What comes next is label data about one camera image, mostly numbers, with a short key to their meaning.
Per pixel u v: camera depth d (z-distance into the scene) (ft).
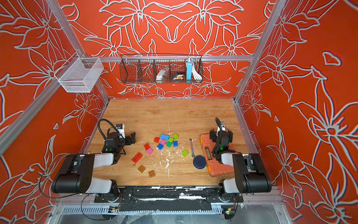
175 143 3.03
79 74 2.99
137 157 2.80
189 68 2.81
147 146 2.95
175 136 3.11
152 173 2.60
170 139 3.08
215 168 2.54
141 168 2.67
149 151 2.87
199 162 2.73
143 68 3.30
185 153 2.87
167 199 2.39
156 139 3.10
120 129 2.65
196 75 2.98
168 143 3.00
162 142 3.03
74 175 1.46
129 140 2.73
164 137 3.11
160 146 2.95
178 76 2.87
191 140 3.10
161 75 2.99
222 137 2.24
